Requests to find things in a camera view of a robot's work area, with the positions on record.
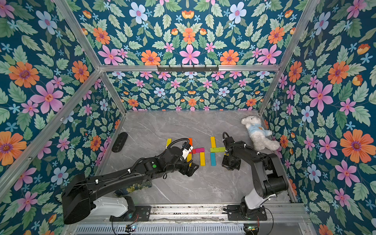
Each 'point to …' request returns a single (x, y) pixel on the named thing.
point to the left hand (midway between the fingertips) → (195, 163)
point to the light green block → (215, 150)
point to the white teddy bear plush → (259, 134)
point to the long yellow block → (169, 141)
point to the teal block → (213, 159)
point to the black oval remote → (119, 142)
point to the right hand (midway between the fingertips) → (230, 166)
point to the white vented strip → (194, 229)
